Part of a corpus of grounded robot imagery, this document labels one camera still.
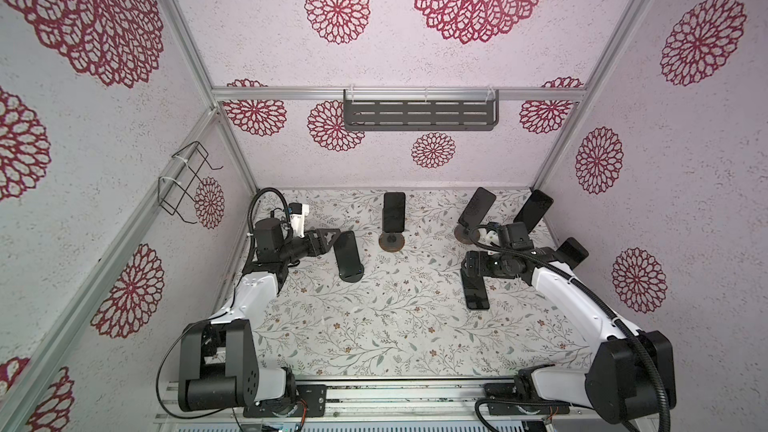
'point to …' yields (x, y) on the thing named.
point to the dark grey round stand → (351, 273)
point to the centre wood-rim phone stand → (391, 241)
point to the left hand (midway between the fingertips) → (331, 236)
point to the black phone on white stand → (571, 252)
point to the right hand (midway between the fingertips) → (477, 260)
